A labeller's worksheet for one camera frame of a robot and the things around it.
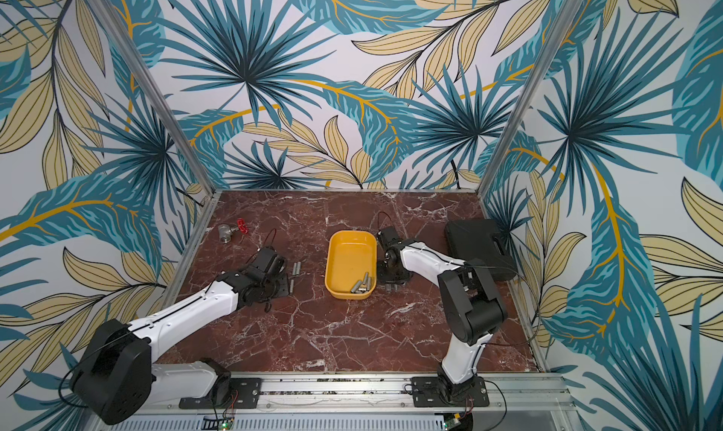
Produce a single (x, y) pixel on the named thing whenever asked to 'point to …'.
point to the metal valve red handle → (225, 231)
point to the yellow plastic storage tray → (348, 255)
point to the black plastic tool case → (485, 239)
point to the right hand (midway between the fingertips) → (386, 277)
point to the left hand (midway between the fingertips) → (282, 288)
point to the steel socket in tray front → (361, 287)
